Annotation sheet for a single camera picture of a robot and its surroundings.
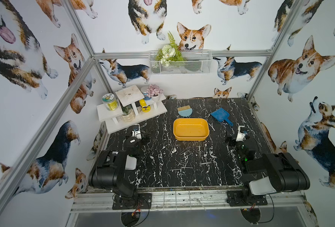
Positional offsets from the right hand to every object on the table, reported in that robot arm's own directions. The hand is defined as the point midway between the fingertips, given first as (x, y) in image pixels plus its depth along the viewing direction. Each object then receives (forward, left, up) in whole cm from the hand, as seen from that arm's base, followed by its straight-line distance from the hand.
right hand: (238, 128), depth 89 cm
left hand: (+2, +64, 0) cm, 64 cm away
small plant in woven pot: (+16, +74, -3) cm, 76 cm away
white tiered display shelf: (+19, +69, +12) cm, 73 cm away
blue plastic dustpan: (+20, +4, -12) cm, 24 cm away
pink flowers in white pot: (+20, +54, +14) cm, 59 cm away
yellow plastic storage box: (+8, +29, -12) cm, 32 cm away
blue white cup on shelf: (+21, +60, +8) cm, 64 cm away
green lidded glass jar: (+14, +81, +13) cm, 83 cm away
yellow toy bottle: (+22, +63, -5) cm, 67 cm away
